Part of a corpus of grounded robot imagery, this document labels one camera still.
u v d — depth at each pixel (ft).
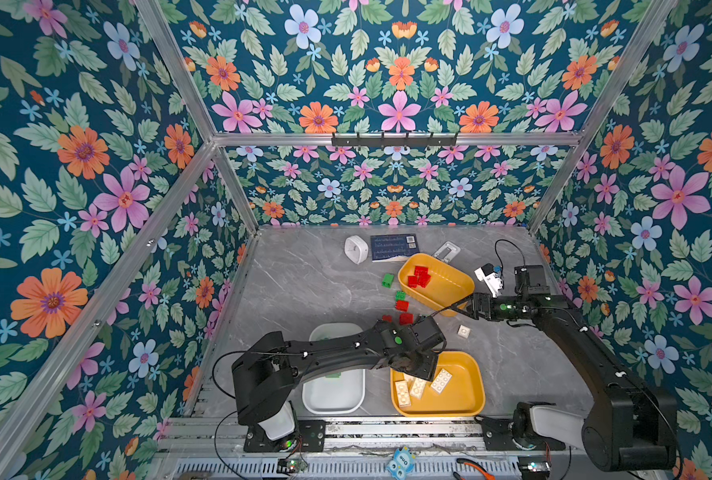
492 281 2.46
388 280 3.33
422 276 3.40
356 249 3.43
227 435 2.47
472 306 2.31
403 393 2.59
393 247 3.66
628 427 1.31
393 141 3.06
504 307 2.28
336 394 2.64
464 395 2.62
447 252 3.63
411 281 3.33
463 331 2.98
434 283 3.35
